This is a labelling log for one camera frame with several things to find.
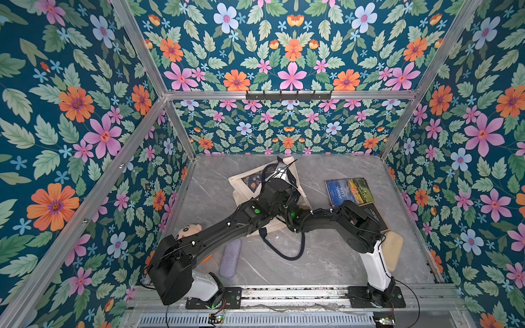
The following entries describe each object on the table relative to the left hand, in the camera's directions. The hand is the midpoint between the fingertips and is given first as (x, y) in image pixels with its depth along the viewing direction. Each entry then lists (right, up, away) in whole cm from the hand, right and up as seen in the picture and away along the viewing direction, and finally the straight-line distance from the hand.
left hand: (284, 178), depth 78 cm
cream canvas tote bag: (-3, -19, +6) cm, 20 cm away
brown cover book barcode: (+41, -16, +15) cm, 47 cm away
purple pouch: (-21, -32, +2) cm, 39 cm away
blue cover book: (+34, -6, +23) cm, 42 cm away
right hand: (-6, -5, +17) cm, 18 cm away
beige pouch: (+45, -28, +4) cm, 53 cm away
